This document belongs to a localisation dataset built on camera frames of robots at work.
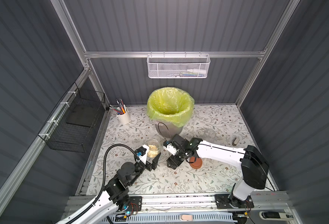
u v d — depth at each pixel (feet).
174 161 2.33
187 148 2.09
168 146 2.47
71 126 2.40
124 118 3.37
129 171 1.81
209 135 3.32
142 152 1.96
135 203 2.38
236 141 3.12
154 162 2.14
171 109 3.33
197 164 2.81
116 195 1.80
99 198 1.74
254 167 1.44
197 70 3.06
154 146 2.40
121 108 3.43
